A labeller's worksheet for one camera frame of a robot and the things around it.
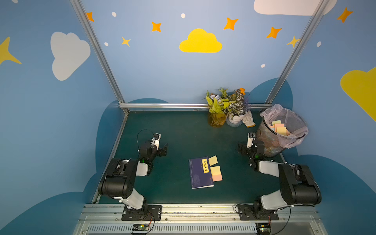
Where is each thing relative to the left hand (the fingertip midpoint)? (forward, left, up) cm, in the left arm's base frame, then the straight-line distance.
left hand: (160, 140), depth 94 cm
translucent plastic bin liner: (+4, -82, +14) cm, 84 cm away
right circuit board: (-45, -58, -8) cm, 74 cm away
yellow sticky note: (-11, -35, -6) cm, 37 cm away
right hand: (+1, -60, -1) cm, 60 cm away
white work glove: (+26, -66, -7) cm, 71 cm away
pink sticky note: (-22, -36, -5) cm, 43 cm away
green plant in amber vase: (+19, -38, +14) cm, 45 cm away
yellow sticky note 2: (-17, -36, -6) cm, 40 cm away
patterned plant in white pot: (+16, -51, +14) cm, 55 cm away
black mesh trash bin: (-6, -70, +5) cm, 70 cm away
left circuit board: (-46, +4, -8) cm, 47 cm away
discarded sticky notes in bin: (+7, -77, +7) cm, 78 cm away
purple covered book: (-18, -27, -8) cm, 33 cm away
